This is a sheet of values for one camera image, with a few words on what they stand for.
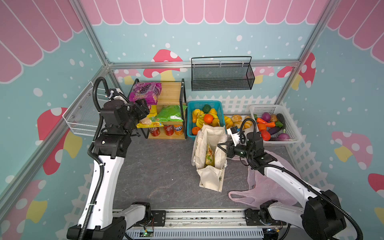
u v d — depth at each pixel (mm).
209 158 833
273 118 1119
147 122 880
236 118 1131
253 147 615
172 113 848
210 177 770
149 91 758
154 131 1022
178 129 998
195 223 739
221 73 943
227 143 716
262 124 1069
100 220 359
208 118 1067
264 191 789
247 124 1114
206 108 1125
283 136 997
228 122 1099
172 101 776
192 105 1137
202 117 1103
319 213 402
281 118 1059
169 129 998
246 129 1086
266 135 972
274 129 1059
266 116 1119
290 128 1017
